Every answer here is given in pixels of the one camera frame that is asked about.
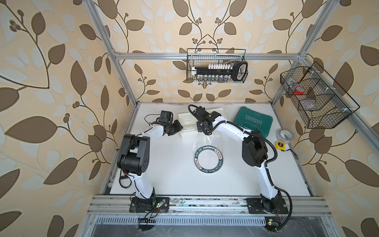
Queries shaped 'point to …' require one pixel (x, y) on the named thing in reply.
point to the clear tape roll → (284, 136)
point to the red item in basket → (299, 91)
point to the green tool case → (252, 120)
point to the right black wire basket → (321, 102)
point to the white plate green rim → (208, 159)
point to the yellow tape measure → (280, 145)
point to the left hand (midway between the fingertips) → (179, 126)
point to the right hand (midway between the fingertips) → (203, 127)
